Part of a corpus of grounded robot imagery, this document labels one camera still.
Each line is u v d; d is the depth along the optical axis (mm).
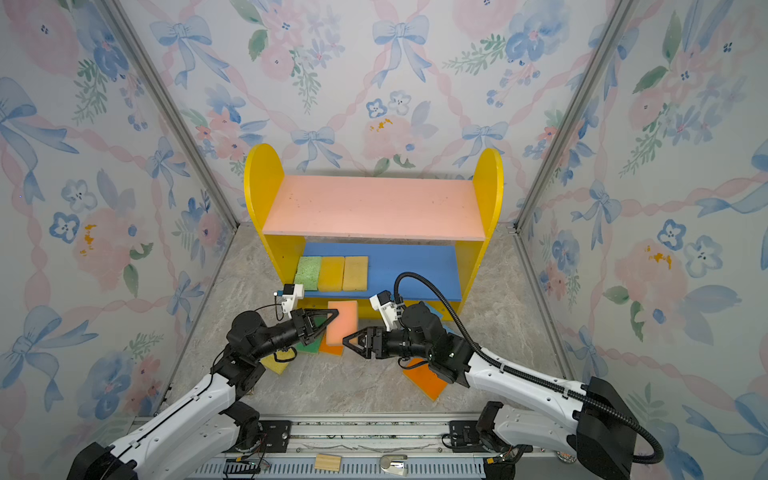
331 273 860
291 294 703
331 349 861
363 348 618
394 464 689
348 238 1172
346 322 686
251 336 578
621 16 689
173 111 863
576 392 429
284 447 732
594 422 399
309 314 671
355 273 864
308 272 861
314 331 659
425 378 816
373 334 615
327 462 703
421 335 558
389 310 664
